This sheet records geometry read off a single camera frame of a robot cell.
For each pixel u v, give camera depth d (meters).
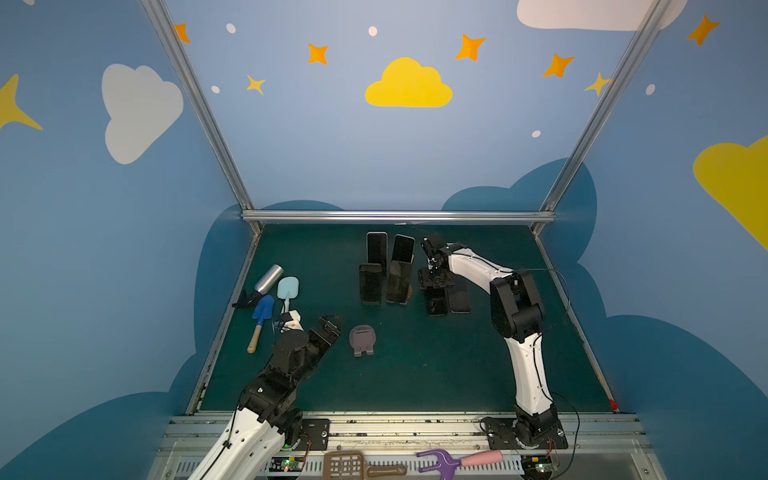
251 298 0.98
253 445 0.51
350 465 0.71
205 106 0.85
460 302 1.08
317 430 0.75
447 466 0.70
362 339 0.90
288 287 1.02
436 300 1.06
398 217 1.22
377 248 1.03
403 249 1.00
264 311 0.95
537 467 0.71
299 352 0.59
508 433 0.75
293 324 0.72
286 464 0.70
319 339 0.69
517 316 0.59
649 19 0.71
